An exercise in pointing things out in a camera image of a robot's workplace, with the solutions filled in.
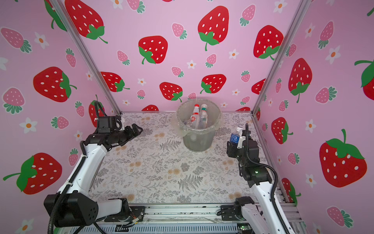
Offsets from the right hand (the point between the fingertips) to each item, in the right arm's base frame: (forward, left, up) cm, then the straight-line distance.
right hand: (230, 143), depth 76 cm
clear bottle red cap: (+17, +20, 0) cm, 27 cm away
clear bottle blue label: (0, -1, +7) cm, 7 cm away
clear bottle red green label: (+19, +15, +1) cm, 24 cm away
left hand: (+3, +51, +1) cm, 52 cm away
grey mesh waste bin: (+7, +16, -8) cm, 19 cm away
